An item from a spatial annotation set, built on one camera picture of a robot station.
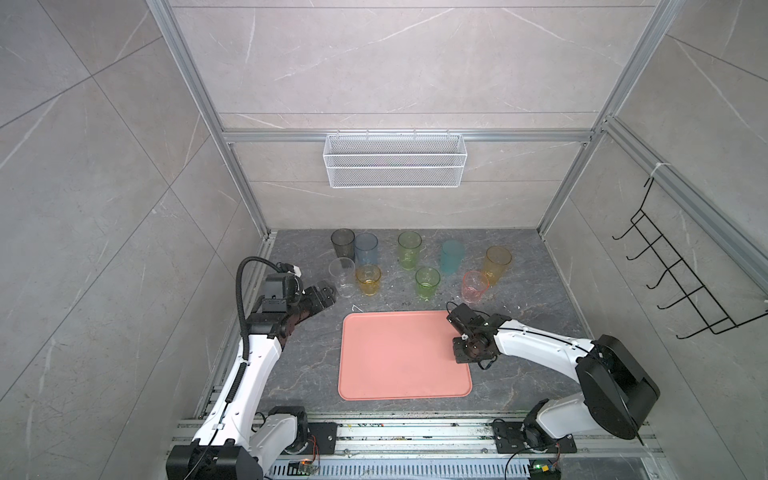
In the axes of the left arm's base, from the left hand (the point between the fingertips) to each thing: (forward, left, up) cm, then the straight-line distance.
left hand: (321, 289), depth 80 cm
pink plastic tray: (-11, -21, -21) cm, 32 cm away
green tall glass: (+20, -26, -5) cm, 33 cm away
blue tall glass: (+21, -12, -8) cm, 25 cm away
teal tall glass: (+24, -43, -17) cm, 52 cm away
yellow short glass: (+14, -12, -15) cm, 24 cm away
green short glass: (+13, -32, -15) cm, 38 cm away
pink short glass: (+12, -50, -18) cm, 54 cm away
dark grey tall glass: (+26, -3, -9) cm, 28 cm away
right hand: (-12, -41, -18) cm, 46 cm away
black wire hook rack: (-18, -85, +15) cm, 88 cm away
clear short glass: (+16, -4, -13) cm, 21 cm away
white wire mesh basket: (+44, -22, +11) cm, 51 cm away
